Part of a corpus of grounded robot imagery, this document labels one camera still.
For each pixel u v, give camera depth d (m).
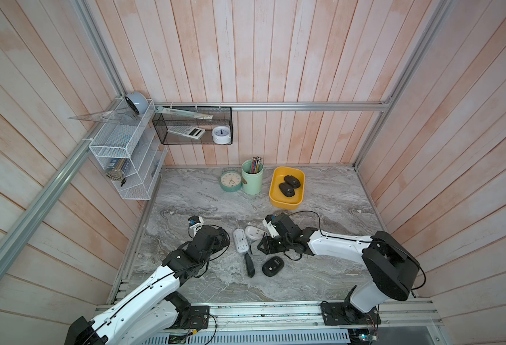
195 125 1.04
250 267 0.80
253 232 0.91
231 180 1.11
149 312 0.57
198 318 0.73
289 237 0.69
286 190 1.07
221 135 0.95
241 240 0.90
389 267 0.45
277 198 1.06
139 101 0.83
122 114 0.86
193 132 0.98
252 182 1.02
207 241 0.60
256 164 0.98
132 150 0.73
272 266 0.82
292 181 1.11
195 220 0.71
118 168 0.76
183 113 0.92
